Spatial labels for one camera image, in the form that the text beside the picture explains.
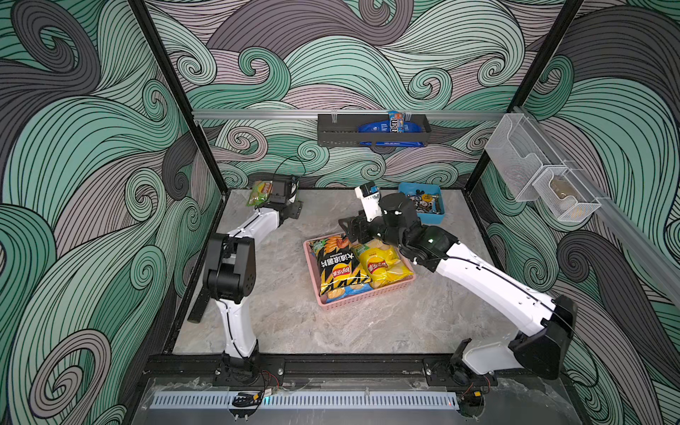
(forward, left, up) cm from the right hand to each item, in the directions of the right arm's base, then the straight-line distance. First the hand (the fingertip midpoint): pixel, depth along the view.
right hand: (353, 216), depth 72 cm
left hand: (+22, +24, -16) cm, 36 cm away
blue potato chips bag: (-11, +1, -25) cm, 27 cm away
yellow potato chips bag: (-2, -11, -25) cm, 27 cm away
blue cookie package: (+37, -13, +5) cm, 39 cm away
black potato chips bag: (-6, +4, -18) cm, 19 cm away
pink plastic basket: (-15, +4, -26) cm, 30 cm away
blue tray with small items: (+32, -37, -29) cm, 57 cm away
